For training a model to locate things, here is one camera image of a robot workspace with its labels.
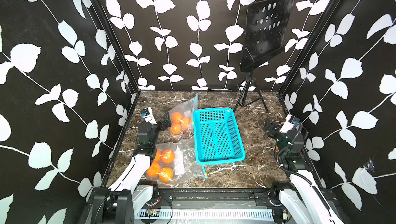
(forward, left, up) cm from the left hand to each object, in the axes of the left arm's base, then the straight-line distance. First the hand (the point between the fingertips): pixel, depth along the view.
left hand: (163, 112), depth 82 cm
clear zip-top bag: (-21, -6, -20) cm, 30 cm away
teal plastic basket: (-6, -31, -21) cm, 38 cm away
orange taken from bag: (-19, -2, -14) cm, 24 cm away
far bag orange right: (+2, -12, -12) cm, 17 cm away
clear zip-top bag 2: (+11, -12, -12) cm, 20 cm away
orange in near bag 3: (-28, -2, -15) cm, 32 cm away
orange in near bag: (-18, +3, -16) cm, 24 cm away
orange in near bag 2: (-25, +5, -15) cm, 30 cm away
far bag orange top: (+5, -5, -13) cm, 15 cm away
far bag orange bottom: (-4, -6, -12) cm, 13 cm away
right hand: (-7, -57, +1) cm, 58 cm away
